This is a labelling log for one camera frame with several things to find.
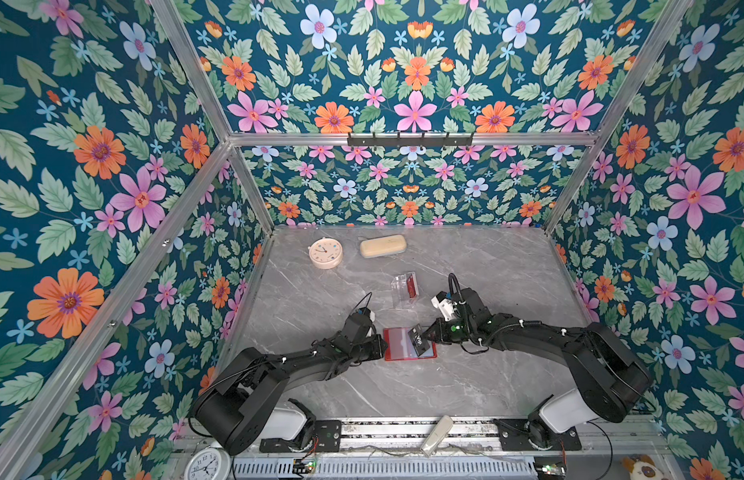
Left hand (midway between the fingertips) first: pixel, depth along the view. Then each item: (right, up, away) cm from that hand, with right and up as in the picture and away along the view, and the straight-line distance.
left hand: (392, 341), depth 86 cm
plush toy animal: (+58, -23, -19) cm, 65 cm away
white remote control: (+11, -18, -16) cm, 26 cm away
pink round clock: (-25, +26, +22) cm, 42 cm away
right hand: (+9, +2, -1) cm, 9 cm away
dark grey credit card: (+8, 0, 0) cm, 8 cm away
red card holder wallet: (+2, -2, +2) cm, 4 cm away
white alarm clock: (-42, -22, -19) cm, 51 cm away
